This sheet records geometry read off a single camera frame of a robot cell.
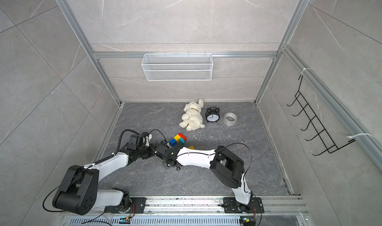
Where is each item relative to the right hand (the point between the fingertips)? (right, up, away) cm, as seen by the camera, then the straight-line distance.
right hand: (170, 160), depth 86 cm
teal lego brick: (+6, +10, +9) cm, 14 cm away
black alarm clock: (+27, +27, +17) cm, 42 cm away
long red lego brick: (+6, +13, +12) cm, 18 cm away
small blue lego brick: (0, +9, +8) cm, 12 cm away
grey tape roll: (+40, +21, +20) cm, 49 cm away
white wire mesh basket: (+3, +60, +14) cm, 62 cm away
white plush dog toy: (+13, +25, +10) cm, 30 cm away
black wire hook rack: (+70, +15, -25) cm, 76 cm away
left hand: (-6, +7, +3) cm, 10 cm away
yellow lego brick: (+3, +12, +10) cm, 15 cm away
